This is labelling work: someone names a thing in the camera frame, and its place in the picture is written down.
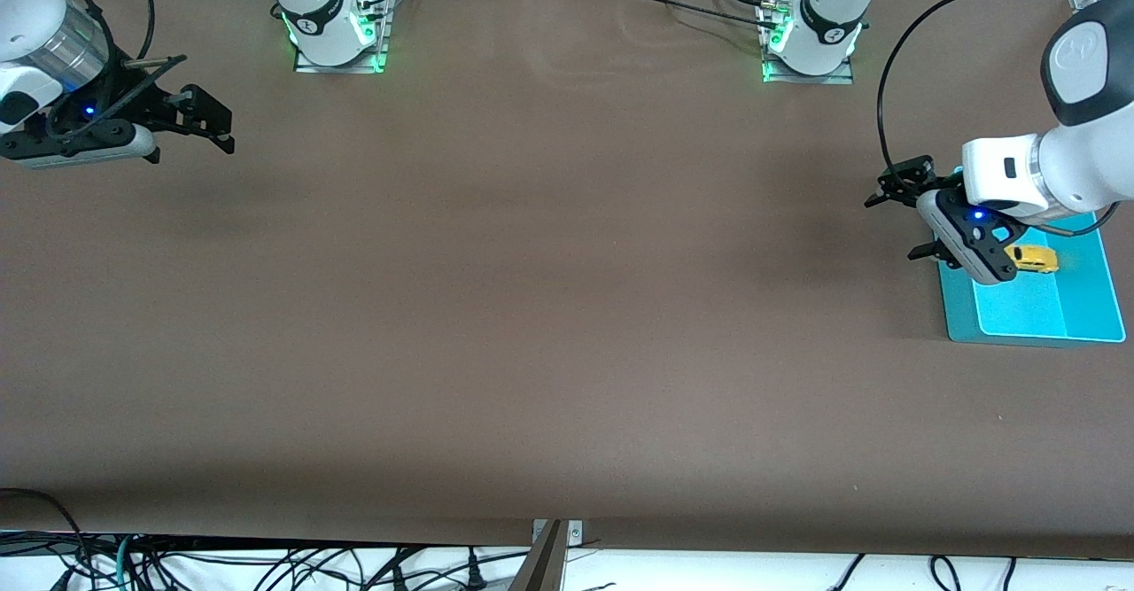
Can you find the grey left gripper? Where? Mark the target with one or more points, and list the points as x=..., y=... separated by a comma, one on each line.
x=937, y=189

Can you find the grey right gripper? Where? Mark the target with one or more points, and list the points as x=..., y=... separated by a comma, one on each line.
x=127, y=99

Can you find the yellow beetle toy car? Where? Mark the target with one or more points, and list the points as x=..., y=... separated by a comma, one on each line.
x=1035, y=259

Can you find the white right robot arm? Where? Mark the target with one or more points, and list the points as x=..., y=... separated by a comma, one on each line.
x=310, y=6

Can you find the teal plastic tray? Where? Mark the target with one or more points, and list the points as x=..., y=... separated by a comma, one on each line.
x=1028, y=307

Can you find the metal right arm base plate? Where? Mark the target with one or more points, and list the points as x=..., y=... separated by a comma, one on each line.
x=306, y=66

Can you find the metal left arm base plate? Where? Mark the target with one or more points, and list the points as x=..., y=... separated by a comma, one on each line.
x=797, y=80

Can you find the silver table clamp bracket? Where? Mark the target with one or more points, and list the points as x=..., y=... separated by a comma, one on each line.
x=576, y=533

